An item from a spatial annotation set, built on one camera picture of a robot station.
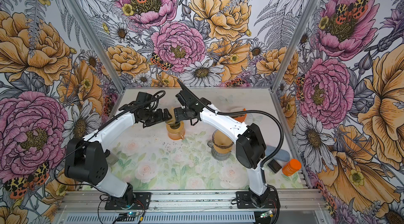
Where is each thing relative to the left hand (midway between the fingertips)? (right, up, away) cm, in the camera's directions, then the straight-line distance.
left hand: (164, 123), depth 88 cm
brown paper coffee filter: (+31, -10, -7) cm, 34 cm away
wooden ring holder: (+7, -4, +1) cm, 8 cm away
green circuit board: (+50, -39, -16) cm, 65 cm away
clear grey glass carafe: (+30, -17, -5) cm, 35 cm away
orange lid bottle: (+64, -19, -13) cm, 68 cm away
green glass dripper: (+6, -2, +2) cm, 6 cm away
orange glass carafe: (+6, -8, +6) cm, 12 cm away
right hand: (+11, +3, -3) cm, 12 cm away
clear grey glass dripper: (+31, -10, -7) cm, 33 cm away
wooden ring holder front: (+31, -13, -8) cm, 34 cm away
